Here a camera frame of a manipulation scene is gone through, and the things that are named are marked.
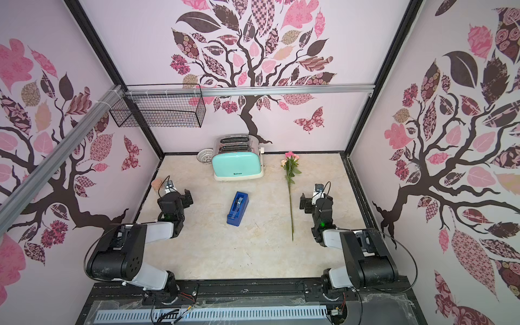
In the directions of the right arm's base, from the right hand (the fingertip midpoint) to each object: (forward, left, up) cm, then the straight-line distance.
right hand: (315, 192), depth 91 cm
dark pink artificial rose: (+24, +9, -5) cm, 26 cm away
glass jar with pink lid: (+6, +75, +1) cm, 75 cm away
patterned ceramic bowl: (+32, +59, -6) cm, 67 cm away
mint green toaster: (+16, +36, +8) cm, 40 cm away
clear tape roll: (-3, +35, -1) cm, 35 cm away
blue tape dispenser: (-9, +37, -3) cm, 38 cm away
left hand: (+1, +65, -2) cm, 65 cm away
